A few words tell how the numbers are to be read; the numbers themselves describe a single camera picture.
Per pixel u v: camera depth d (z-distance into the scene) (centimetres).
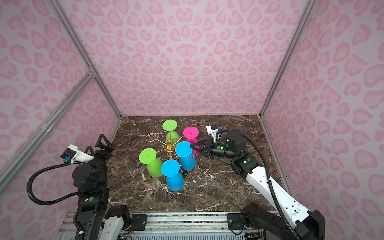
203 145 61
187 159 68
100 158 59
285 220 37
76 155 53
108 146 61
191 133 72
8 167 51
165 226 72
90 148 66
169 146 67
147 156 64
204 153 57
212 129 64
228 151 57
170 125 75
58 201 45
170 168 61
